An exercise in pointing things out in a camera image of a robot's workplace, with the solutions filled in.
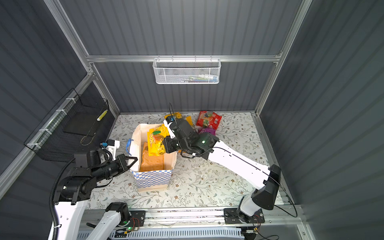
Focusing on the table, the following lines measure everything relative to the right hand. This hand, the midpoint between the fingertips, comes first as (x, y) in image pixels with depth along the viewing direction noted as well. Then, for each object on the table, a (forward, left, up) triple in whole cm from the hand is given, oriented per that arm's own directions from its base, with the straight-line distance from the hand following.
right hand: (163, 143), depth 67 cm
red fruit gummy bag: (+37, -23, -24) cm, 50 cm away
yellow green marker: (+19, +37, -1) cm, 42 cm away
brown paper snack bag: (+1, +11, -21) cm, 24 cm away
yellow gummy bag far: (+42, +1, -25) cm, 49 cm away
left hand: (-6, +11, -3) cm, 13 cm away
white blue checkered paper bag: (-13, +7, -12) cm, 18 cm away
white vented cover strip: (-31, +19, -30) cm, 48 cm away
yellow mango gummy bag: (+4, +4, 0) cm, 6 cm away
